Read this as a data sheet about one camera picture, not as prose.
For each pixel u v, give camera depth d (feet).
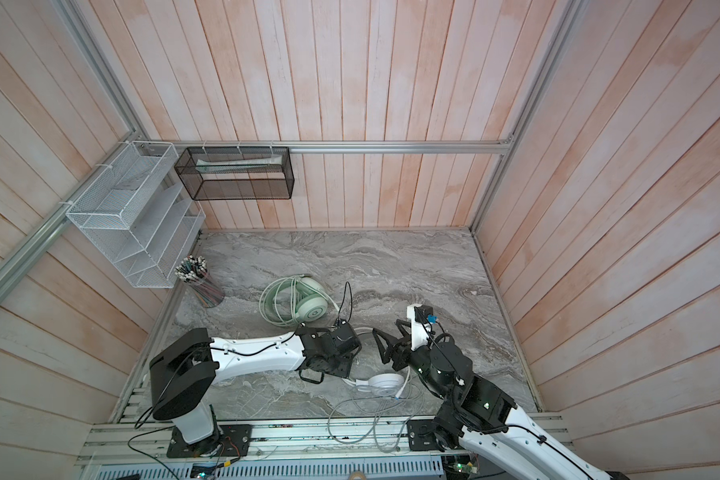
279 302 3.29
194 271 2.82
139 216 2.36
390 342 1.97
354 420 2.56
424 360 1.95
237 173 3.49
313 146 3.26
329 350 2.12
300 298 2.99
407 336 2.25
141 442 2.45
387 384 2.46
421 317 1.94
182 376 1.52
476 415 1.64
